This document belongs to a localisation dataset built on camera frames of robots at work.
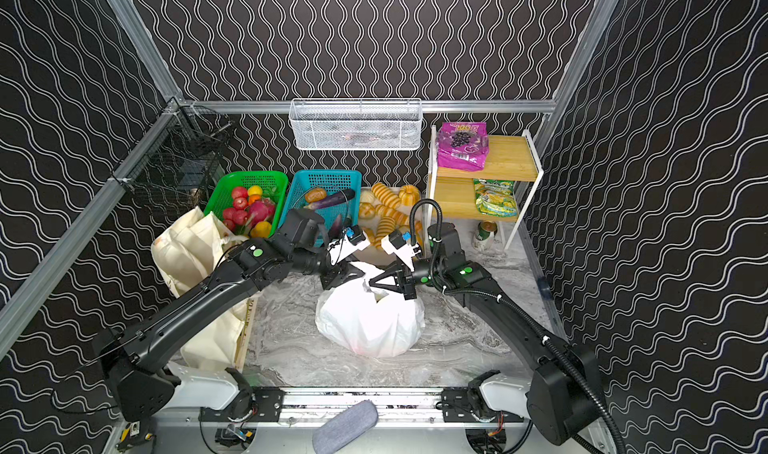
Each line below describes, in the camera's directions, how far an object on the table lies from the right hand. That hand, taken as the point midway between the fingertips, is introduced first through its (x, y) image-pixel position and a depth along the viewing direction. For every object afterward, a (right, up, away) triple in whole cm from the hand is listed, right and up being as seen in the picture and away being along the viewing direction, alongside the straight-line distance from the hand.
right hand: (372, 282), depth 69 cm
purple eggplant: (-18, +24, +47) cm, 56 cm away
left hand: (-2, +4, -1) cm, 4 cm away
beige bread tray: (+5, +19, +43) cm, 48 cm away
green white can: (+36, +12, +28) cm, 47 cm away
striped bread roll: (+3, +13, +38) cm, 40 cm away
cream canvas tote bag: (-48, +8, +9) cm, 50 cm away
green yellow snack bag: (+38, +23, +26) cm, 51 cm away
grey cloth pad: (-7, -34, +1) cm, 34 cm away
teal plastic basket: (-17, +27, +51) cm, 61 cm away
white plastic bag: (-1, -9, +2) cm, 9 cm away
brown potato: (-24, +25, +46) cm, 58 cm away
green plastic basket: (-49, +22, +44) cm, 69 cm away
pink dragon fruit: (-41, +19, +37) cm, 58 cm away
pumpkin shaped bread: (+12, +25, +47) cm, 55 cm away
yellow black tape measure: (-56, -36, -2) cm, 66 cm away
